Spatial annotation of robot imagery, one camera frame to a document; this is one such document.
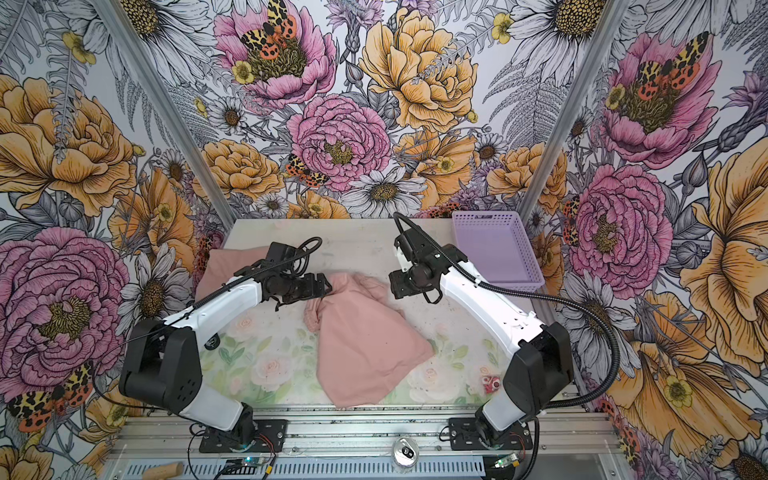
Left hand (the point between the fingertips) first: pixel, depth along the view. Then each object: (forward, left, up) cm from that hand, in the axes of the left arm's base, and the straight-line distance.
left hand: (317, 299), depth 89 cm
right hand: (-4, -25, +8) cm, 27 cm away
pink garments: (-12, -14, -5) cm, 20 cm away
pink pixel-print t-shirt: (+18, +37, -7) cm, 42 cm away
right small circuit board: (-39, -48, -9) cm, 63 cm away
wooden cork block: (-40, +30, -8) cm, 51 cm away
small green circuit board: (-38, +11, -9) cm, 41 cm away
